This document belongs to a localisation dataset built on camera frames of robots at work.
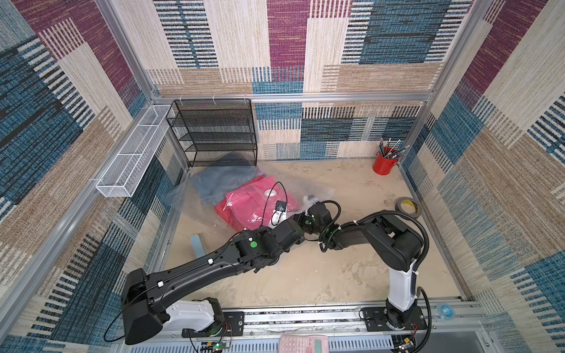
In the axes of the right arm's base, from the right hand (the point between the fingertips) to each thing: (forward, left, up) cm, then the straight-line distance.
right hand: (288, 217), depth 94 cm
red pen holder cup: (+28, -47, +6) cm, 55 cm away
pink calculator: (-43, -4, -3) cm, 43 cm away
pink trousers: (-1, +14, +10) cm, 17 cm away
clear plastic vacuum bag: (+18, +51, -7) cm, 55 cm away
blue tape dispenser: (-34, -54, -6) cm, 64 cm away
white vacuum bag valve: (+10, +6, +4) cm, 13 cm away
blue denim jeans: (+17, +34, +3) cm, 39 cm away
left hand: (-13, +2, +15) cm, 20 cm away
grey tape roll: (+8, -55, -5) cm, 56 cm away
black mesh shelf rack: (+39, +34, +15) cm, 55 cm away
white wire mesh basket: (-1, +52, +30) cm, 60 cm away
